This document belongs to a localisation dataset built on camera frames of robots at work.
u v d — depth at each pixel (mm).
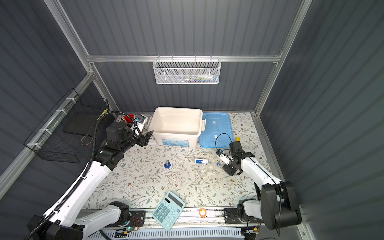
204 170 895
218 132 1084
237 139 1025
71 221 401
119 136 534
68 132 725
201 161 912
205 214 752
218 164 915
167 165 914
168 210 744
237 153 700
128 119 1017
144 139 655
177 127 1125
